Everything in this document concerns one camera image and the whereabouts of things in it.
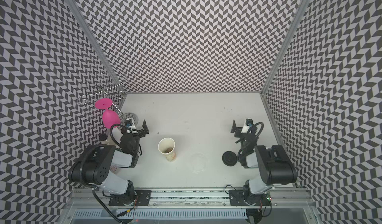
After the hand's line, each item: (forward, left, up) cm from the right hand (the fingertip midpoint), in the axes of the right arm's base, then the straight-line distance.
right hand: (241, 122), depth 89 cm
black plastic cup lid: (-18, +9, -9) cm, 22 cm away
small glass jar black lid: (-11, +79, +2) cm, 80 cm away
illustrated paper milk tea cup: (-17, +43, +4) cm, 46 cm away
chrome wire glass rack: (+31, +95, +2) cm, 100 cm away
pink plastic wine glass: (-5, +72, +13) cm, 74 cm away
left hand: (+1, +63, +1) cm, 63 cm away
